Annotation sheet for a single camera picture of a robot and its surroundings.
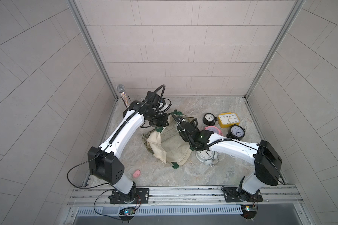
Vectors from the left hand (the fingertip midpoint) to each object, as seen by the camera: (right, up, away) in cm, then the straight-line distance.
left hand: (170, 122), depth 77 cm
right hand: (+9, -4, +8) cm, 12 cm away
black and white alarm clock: (+44, -8, +16) cm, 47 cm away
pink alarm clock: (+29, -7, +17) cm, 34 cm away
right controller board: (+39, -43, -9) cm, 58 cm away
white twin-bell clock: (+22, -21, +3) cm, 31 cm away
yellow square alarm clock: (+40, 0, +22) cm, 46 cm away
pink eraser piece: (-19, -28, -1) cm, 34 cm away
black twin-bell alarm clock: (+27, 0, +22) cm, 35 cm away
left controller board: (-19, -40, -13) cm, 46 cm away
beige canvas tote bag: (-3, -16, +12) cm, 20 cm away
